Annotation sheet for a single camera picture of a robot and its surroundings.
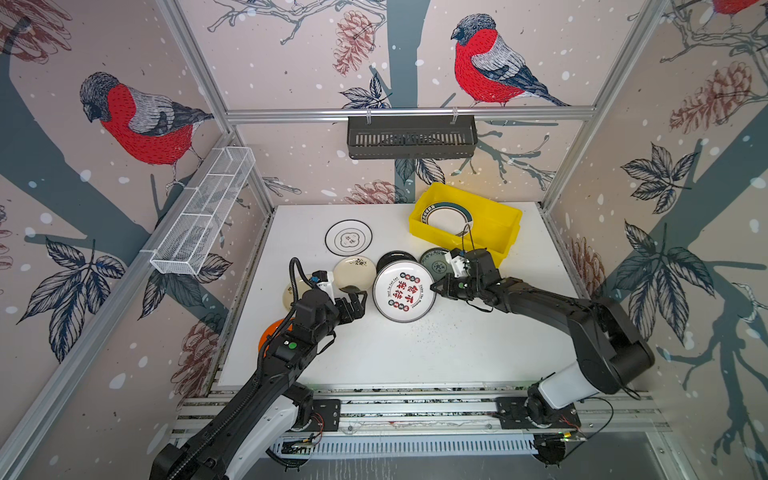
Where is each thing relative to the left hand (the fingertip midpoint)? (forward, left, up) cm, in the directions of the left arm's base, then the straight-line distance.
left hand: (354, 296), depth 79 cm
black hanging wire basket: (+55, -18, +15) cm, 59 cm away
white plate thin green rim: (+32, +6, -14) cm, 36 cm away
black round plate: (+22, -10, -13) cm, 28 cm away
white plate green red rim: (+42, -34, -13) cm, 56 cm away
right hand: (+6, -22, -6) cm, 23 cm away
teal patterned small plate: (+21, -25, -14) cm, 36 cm away
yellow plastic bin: (+35, -50, -10) cm, 61 cm away
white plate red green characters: (+6, -13, -9) cm, 17 cm away
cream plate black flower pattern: (+17, +2, -14) cm, 22 cm away
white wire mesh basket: (+5, +40, +16) cm, 43 cm away
